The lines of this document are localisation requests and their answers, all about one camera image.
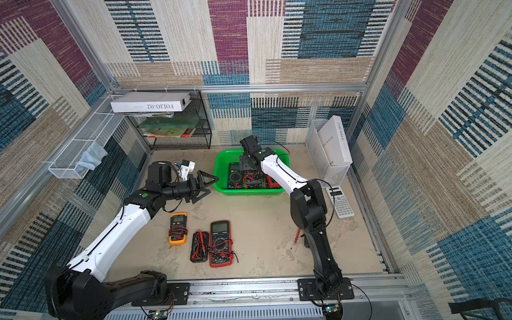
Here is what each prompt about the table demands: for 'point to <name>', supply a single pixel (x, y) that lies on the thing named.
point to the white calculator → (343, 207)
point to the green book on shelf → (169, 126)
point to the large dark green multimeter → (235, 180)
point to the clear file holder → (329, 175)
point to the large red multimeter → (220, 244)
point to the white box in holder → (334, 140)
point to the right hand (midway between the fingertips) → (250, 161)
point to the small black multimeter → (297, 236)
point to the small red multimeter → (270, 183)
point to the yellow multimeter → (178, 230)
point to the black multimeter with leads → (199, 252)
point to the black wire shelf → (201, 140)
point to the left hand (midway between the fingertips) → (213, 184)
